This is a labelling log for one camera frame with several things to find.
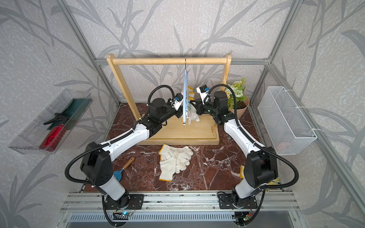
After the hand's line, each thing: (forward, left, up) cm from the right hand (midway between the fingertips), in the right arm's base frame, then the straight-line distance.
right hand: (191, 100), depth 78 cm
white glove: (-26, +13, -30) cm, 42 cm away
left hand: (-1, +2, +1) cm, 3 cm away
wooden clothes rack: (-1, -9, -31) cm, 32 cm away
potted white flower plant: (+5, -31, -4) cm, 32 cm away
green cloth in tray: (-8, +60, +2) cm, 61 cm away
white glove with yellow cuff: (-18, +4, -30) cm, 35 cm away
